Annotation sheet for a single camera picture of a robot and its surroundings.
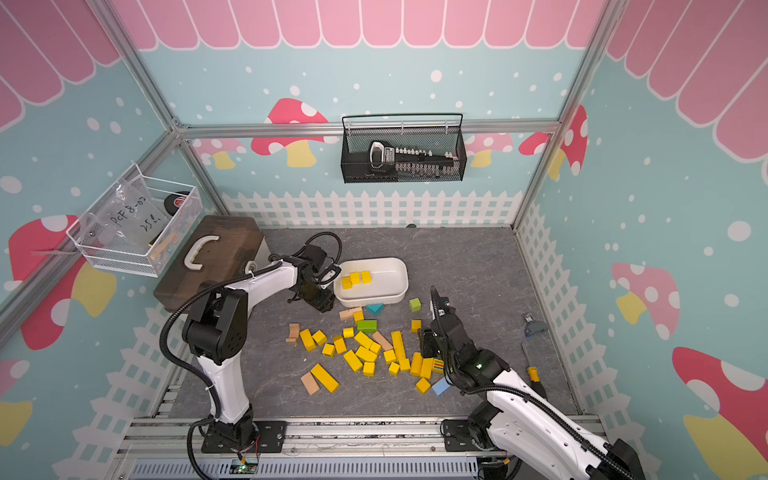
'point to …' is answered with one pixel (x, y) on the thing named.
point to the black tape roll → (174, 201)
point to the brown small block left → (294, 331)
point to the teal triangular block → (375, 308)
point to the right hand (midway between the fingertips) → (424, 330)
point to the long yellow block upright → (427, 368)
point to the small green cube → (415, 305)
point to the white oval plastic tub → (390, 282)
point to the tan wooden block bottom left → (310, 383)
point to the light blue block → (441, 387)
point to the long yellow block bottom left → (323, 377)
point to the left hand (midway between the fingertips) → (321, 305)
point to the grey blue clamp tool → (534, 326)
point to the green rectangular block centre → (367, 326)
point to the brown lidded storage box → (216, 249)
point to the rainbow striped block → (438, 365)
